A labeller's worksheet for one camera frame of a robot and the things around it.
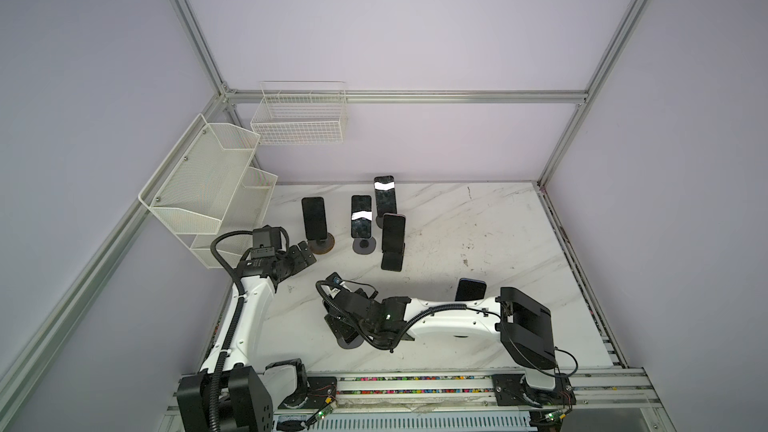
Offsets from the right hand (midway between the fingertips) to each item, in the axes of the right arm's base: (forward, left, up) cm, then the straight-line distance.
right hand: (332, 311), depth 77 cm
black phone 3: (+40, -12, +2) cm, 42 cm away
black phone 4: (+24, -16, +1) cm, 29 cm away
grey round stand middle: (+27, -5, -10) cm, 30 cm away
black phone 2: (+32, +11, 0) cm, 34 cm away
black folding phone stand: (+23, -15, -9) cm, 29 cm away
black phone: (+5, -36, +3) cm, 37 cm away
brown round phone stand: (+26, +9, -9) cm, 29 cm away
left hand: (+12, +11, +4) cm, 17 cm away
